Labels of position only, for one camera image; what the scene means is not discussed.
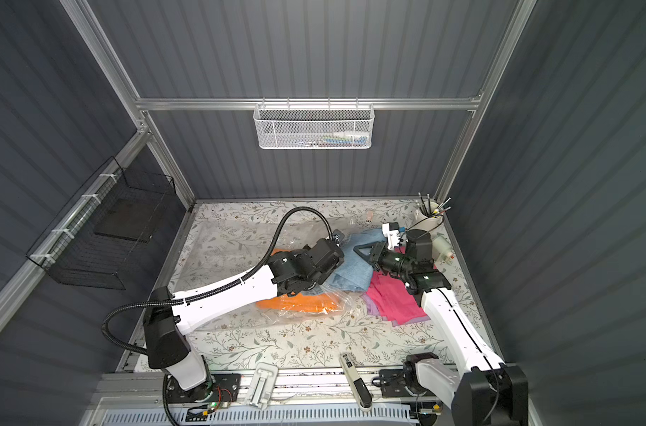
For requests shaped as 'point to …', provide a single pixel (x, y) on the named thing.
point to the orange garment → (311, 302)
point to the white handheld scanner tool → (359, 387)
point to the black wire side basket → (99, 239)
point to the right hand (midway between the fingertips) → (359, 251)
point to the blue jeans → (355, 272)
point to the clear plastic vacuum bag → (231, 250)
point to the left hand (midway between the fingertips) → (323, 260)
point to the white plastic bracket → (263, 385)
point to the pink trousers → (392, 297)
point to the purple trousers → (373, 311)
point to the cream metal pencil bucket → (432, 210)
